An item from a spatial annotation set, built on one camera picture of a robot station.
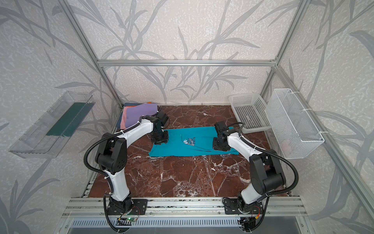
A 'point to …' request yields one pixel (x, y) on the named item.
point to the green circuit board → (130, 219)
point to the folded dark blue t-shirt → (125, 104)
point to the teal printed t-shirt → (189, 142)
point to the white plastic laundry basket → (251, 109)
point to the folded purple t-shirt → (134, 113)
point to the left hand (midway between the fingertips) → (167, 137)
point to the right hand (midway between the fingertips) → (217, 142)
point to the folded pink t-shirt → (123, 119)
